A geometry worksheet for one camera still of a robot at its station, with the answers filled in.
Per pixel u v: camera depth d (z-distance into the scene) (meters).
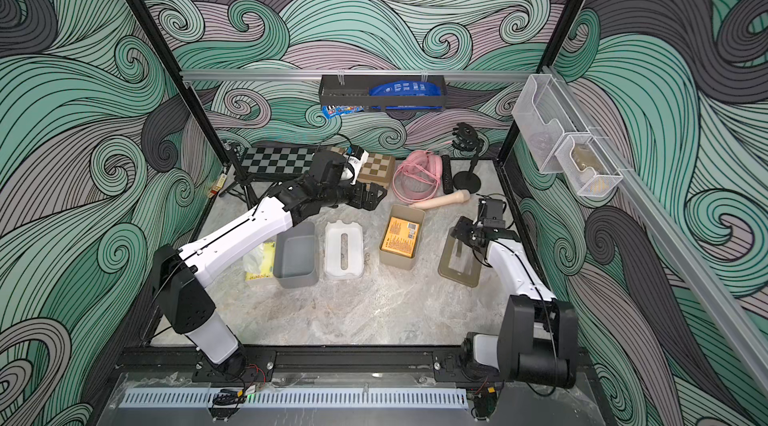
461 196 1.04
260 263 0.85
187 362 0.74
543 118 0.78
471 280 0.89
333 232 0.97
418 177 1.14
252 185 0.98
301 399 0.76
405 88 0.91
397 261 0.89
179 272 0.43
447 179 1.11
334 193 0.64
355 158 0.68
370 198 0.69
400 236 0.90
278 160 1.18
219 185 1.10
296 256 0.93
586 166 0.65
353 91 0.96
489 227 0.66
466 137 0.95
